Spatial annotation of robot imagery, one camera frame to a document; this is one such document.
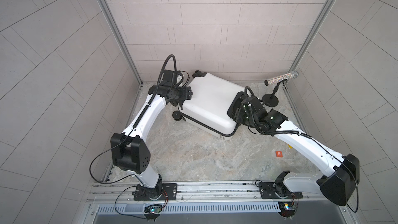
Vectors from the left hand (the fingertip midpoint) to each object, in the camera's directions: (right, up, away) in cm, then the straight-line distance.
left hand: (189, 91), depth 84 cm
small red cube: (+48, -34, -2) cm, 59 cm away
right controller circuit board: (+45, -52, -16) cm, 71 cm away
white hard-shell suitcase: (+12, -9, -4) cm, 15 cm away
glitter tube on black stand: (+54, -5, +21) cm, 58 cm away
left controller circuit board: (-13, -50, -19) cm, 55 cm away
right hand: (+23, -13, -5) cm, 27 cm away
